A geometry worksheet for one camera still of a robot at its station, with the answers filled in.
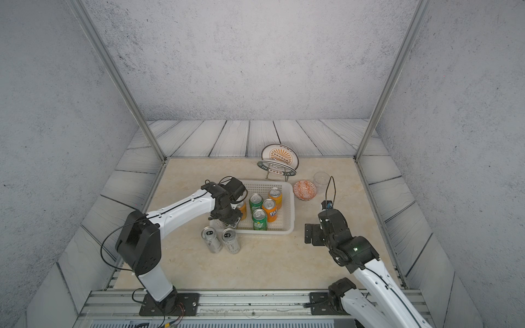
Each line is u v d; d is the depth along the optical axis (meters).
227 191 0.65
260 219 0.84
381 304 0.44
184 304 0.73
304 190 1.05
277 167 0.98
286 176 1.06
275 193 0.91
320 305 0.71
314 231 0.67
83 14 0.71
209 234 0.77
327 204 0.67
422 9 0.70
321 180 1.06
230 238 0.76
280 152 1.02
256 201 0.89
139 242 0.46
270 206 0.87
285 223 0.93
